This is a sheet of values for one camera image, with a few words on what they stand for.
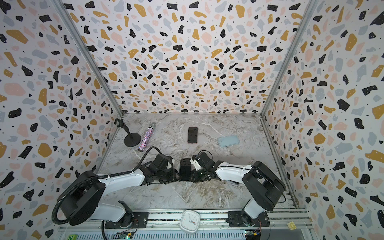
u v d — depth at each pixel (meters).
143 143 1.00
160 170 0.72
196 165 0.82
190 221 0.71
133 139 1.04
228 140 1.07
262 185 0.45
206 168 0.70
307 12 0.73
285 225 0.74
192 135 1.06
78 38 0.79
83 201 0.42
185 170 0.90
